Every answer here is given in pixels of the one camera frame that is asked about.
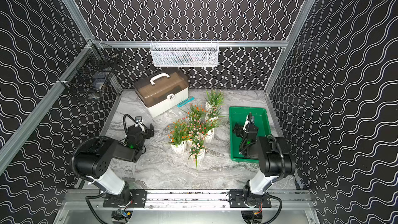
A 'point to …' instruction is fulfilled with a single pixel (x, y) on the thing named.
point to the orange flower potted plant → (179, 135)
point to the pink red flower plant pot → (206, 125)
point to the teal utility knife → (189, 99)
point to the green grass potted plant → (215, 97)
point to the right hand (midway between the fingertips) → (245, 124)
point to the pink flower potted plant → (197, 151)
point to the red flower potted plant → (196, 113)
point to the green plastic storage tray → (238, 114)
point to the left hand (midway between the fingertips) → (142, 122)
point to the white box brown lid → (161, 92)
